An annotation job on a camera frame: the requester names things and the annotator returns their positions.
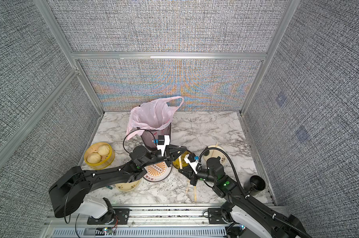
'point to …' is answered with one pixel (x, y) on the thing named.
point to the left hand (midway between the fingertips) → (189, 151)
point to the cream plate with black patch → (214, 152)
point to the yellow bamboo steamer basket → (106, 160)
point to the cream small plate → (127, 187)
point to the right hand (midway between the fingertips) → (179, 166)
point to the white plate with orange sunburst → (157, 172)
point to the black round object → (257, 182)
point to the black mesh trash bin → (150, 137)
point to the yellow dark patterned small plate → (176, 162)
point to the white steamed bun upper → (103, 149)
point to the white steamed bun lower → (94, 157)
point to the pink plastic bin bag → (154, 115)
